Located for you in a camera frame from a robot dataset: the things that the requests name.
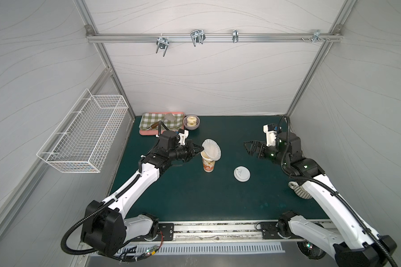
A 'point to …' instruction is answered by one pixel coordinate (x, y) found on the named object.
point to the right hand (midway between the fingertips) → (251, 143)
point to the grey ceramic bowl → (189, 127)
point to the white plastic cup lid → (241, 173)
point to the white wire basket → (82, 141)
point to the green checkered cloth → (148, 119)
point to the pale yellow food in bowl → (191, 120)
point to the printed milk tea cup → (209, 164)
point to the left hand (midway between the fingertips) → (205, 149)
